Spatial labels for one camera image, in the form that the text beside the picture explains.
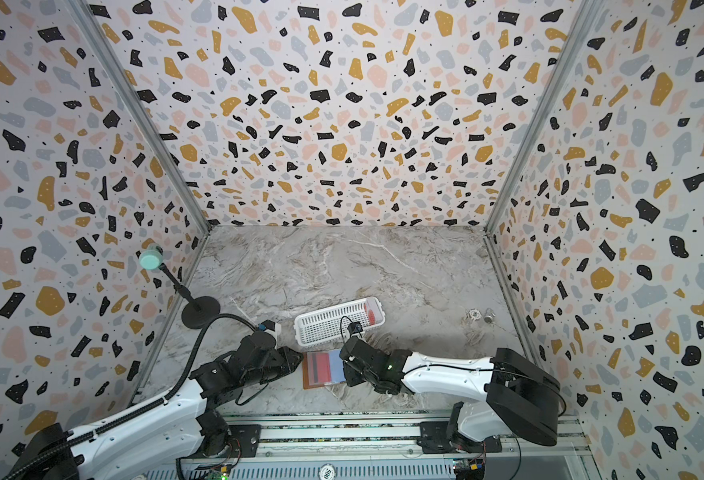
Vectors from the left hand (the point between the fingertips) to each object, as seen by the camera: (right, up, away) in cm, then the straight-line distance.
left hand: (309, 354), depth 80 cm
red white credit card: (+1, -5, +5) cm, 7 cm away
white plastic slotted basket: (+4, +5, +15) cm, 16 cm away
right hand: (+9, -3, +1) cm, 10 cm away
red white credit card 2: (+17, +9, +13) cm, 23 cm away
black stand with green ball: (-39, +9, +14) cm, 42 cm away
